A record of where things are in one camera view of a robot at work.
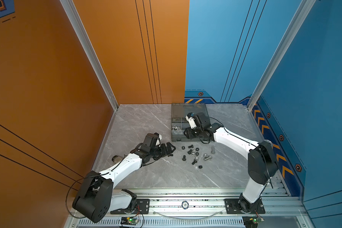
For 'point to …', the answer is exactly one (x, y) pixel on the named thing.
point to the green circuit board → (129, 220)
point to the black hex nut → (183, 147)
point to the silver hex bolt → (209, 156)
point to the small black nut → (200, 166)
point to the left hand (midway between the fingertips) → (171, 149)
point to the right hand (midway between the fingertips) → (185, 132)
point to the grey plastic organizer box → (179, 123)
